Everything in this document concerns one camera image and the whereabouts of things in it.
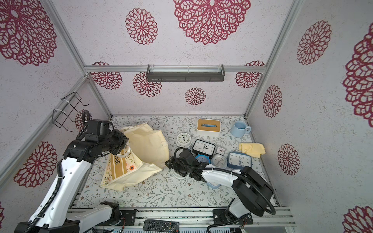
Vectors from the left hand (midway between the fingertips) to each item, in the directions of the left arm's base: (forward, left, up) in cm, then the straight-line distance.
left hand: (130, 138), depth 71 cm
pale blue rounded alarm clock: (-15, -41, -26) cm, 50 cm away
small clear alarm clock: (+8, -50, -27) cm, 58 cm away
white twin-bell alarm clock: (-10, -23, -24) cm, 34 cm away
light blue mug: (+26, -66, -25) cm, 75 cm away
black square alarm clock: (+10, -39, -26) cm, 48 cm away
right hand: (-6, -16, -18) cm, 25 cm away
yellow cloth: (+9, -73, -27) cm, 78 cm away
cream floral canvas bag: (+5, -2, -25) cm, 26 cm away
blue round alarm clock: (+2, -37, -25) cm, 45 cm away
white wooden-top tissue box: (+26, -43, -25) cm, 56 cm away
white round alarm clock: (0, -48, -27) cm, 55 cm away
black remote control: (-34, -15, -26) cm, 45 cm away
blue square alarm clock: (+1, -61, -27) cm, 66 cm away
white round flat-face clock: (+16, -26, -25) cm, 39 cm away
